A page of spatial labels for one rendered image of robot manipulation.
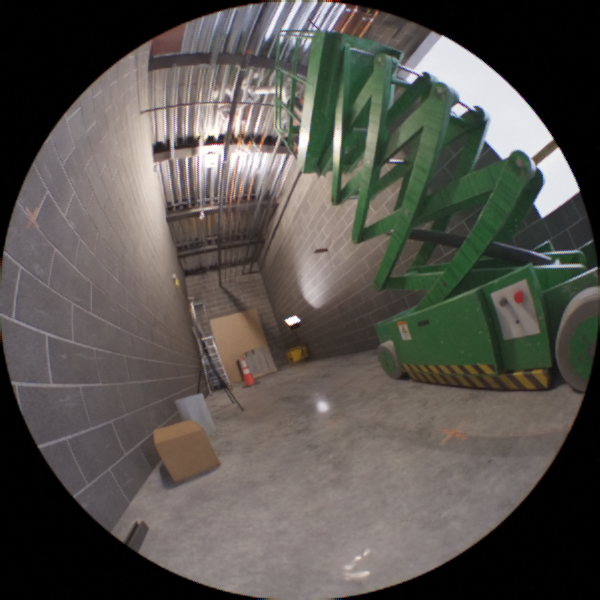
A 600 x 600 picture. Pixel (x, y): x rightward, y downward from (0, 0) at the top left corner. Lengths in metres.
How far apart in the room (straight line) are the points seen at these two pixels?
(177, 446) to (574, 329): 1.65
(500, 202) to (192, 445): 1.77
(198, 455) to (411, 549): 1.05
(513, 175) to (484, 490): 0.94
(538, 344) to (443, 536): 0.64
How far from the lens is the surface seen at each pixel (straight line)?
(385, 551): 0.59
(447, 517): 0.61
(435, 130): 1.08
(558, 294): 0.86
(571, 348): 0.80
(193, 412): 1.93
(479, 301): 0.85
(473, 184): 1.02
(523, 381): 0.94
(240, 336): 7.60
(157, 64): 3.81
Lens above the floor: 0.53
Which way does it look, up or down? 12 degrees up
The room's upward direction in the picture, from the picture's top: 20 degrees counter-clockwise
